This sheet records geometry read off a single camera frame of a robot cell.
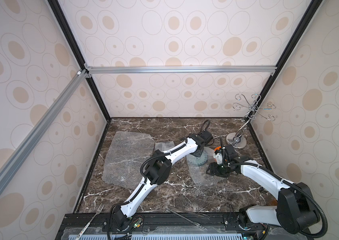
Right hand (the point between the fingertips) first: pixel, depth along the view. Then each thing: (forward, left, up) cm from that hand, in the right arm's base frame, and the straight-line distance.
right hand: (215, 171), depth 86 cm
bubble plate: (+17, +31, -1) cm, 36 cm away
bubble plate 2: (+4, +10, -1) cm, 11 cm away
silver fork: (-21, +62, -3) cm, 65 cm away
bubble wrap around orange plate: (+13, +56, -3) cm, 58 cm away
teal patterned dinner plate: (+9, +9, -3) cm, 13 cm away
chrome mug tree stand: (+26, -19, -2) cm, 32 cm away
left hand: (+14, +9, 0) cm, 16 cm away
